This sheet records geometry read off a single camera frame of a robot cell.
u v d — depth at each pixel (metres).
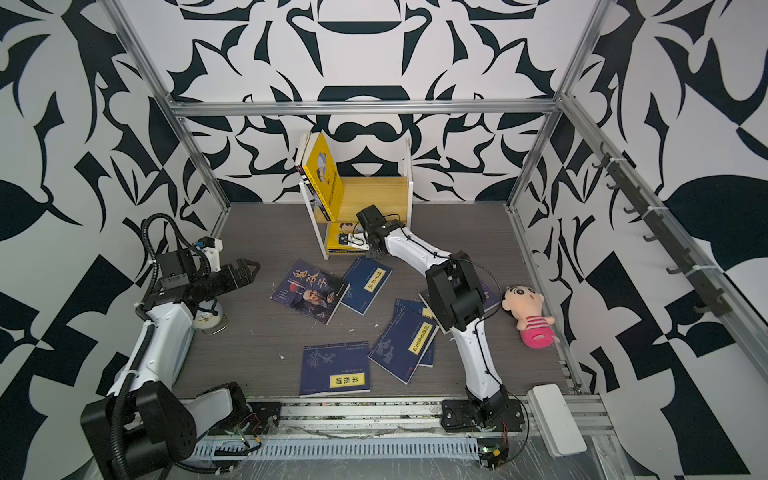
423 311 0.92
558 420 0.72
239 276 0.74
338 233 1.04
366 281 0.97
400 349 0.83
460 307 0.57
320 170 0.80
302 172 0.74
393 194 0.98
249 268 0.76
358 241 0.87
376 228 0.76
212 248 0.74
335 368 0.82
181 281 0.62
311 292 0.94
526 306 0.89
